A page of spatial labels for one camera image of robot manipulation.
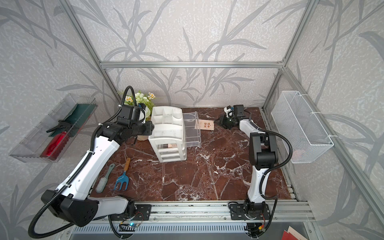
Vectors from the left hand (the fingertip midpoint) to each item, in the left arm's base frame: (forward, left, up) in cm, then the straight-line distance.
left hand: (151, 126), depth 76 cm
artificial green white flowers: (+14, +7, +6) cm, 17 cm away
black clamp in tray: (-6, +34, +7) cm, 36 cm away
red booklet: (-43, -68, -24) cm, 84 cm away
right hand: (+16, -35, -15) cm, 41 cm away
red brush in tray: (-17, +32, +8) cm, 37 cm away
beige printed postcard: (+22, -30, -27) cm, 46 cm away
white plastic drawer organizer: (-6, -9, -3) cm, 11 cm away
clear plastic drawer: (+1, -20, -12) cm, 24 cm away
